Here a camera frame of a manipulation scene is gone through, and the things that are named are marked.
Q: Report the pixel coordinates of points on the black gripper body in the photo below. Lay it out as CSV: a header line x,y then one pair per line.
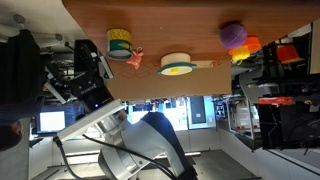
x,y
91,89

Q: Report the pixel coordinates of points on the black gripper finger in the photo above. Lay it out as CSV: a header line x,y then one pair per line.
x,y
96,62
81,55

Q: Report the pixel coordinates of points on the yellow and teal tin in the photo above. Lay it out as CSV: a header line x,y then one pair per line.
x,y
119,44

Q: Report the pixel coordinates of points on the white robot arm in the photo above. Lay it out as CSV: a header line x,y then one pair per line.
x,y
143,146

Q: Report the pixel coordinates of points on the pink toy animal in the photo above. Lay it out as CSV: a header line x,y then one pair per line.
x,y
135,59

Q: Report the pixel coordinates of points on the computer monitor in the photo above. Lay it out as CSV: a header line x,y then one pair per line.
x,y
51,121

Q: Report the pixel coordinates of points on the person in dark shirt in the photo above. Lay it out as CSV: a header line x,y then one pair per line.
x,y
16,83

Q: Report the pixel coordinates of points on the small yellow toy in bowl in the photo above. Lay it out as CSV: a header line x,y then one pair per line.
x,y
174,70

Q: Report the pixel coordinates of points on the white bowl with teal band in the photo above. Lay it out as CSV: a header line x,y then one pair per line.
x,y
176,63

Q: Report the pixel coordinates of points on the purple ball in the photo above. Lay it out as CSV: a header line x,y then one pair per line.
x,y
233,35

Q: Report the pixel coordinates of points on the yellow toy bell pepper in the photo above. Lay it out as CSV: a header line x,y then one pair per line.
x,y
240,53

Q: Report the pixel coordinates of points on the orange cup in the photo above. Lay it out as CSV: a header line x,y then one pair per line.
x,y
252,44

